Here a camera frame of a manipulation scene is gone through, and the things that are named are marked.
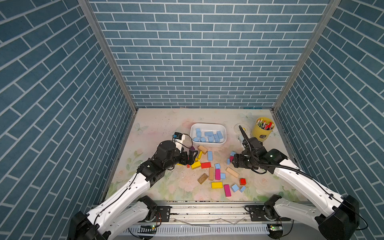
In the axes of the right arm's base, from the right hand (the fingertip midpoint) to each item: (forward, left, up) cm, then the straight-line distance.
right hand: (238, 162), depth 79 cm
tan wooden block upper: (+12, +20, -10) cm, 26 cm away
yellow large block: (+1, +23, -10) cm, 25 cm away
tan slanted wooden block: (-1, +1, -12) cm, 12 cm away
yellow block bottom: (-9, +10, -12) cm, 18 cm away
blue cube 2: (+26, +24, -11) cm, 37 cm away
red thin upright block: (0, +28, -10) cm, 30 cm away
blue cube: (+21, +15, -11) cm, 28 cm away
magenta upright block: (-3, +10, -11) cm, 15 cm away
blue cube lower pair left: (-4, +7, -11) cm, 13 cm away
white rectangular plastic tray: (+31, +17, -10) cm, 37 cm away
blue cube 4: (+2, +10, -11) cm, 15 cm away
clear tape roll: (+33, -11, -11) cm, 37 cm away
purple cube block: (+12, +27, -10) cm, 31 cm away
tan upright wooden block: (-3, +14, -11) cm, 18 cm away
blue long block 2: (+26, +16, -11) cm, 32 cm away
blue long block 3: (+9, +15, -11) cm, 20 cm away
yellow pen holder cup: (+27, -19, -2) cm, 33 cm away
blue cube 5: (-10, +1, -10) cm, 15 cm away
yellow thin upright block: (+8, +21, -10) cm, 25 cm away
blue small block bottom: (-10, -3, -11) cm, 16 cm away
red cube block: (-6, -4, -10) cm, 13 cm away
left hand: (0, +23, +8) cm, 25 cm away
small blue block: (+4, +4, -7) cm, 9 cm away
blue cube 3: (+19, +24, -10) cm, 32 cm away
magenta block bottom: (-12, +5, -12) cm, 17 cm away
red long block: (+3, +17, -12) cm, 21 cm away
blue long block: (+26, +8, -11) cm, 29 cm away
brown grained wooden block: (-6, +19, -11) cm, 23 cm away
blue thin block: (+22, +11, -11) cm, 27 cm away
